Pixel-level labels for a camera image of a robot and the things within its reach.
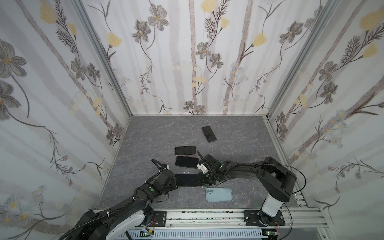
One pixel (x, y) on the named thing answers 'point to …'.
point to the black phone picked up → (183, 150)
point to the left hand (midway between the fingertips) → (176, 178)
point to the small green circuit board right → (272, 233)
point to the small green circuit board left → (143, 234)
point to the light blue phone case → (219, 194)
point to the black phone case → (187, 179)
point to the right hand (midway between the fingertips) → (192, 182)
